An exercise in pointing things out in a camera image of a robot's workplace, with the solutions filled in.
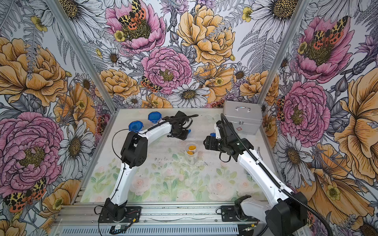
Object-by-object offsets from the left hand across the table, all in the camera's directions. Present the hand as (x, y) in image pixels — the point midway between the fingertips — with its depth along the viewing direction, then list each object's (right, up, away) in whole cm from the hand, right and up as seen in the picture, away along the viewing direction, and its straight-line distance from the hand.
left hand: (183, 139), depth 101 cm
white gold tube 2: (+5, -6, -16) cm, 18 cm away
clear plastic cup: (+6, -10, -15) cm, 19 cm away
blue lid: (-19, +15, -2) cm, 24 cm away
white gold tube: (+6, -3, -14) cm, 16 cm away
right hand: (+15, -1, -22) cm, 27 cm away
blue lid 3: (+21, +3, +6) cm, 22 cm away
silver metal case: (+42, +15, -2) cm, 44 cm away
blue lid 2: (-29, +9, -6) cm, 32 cm away
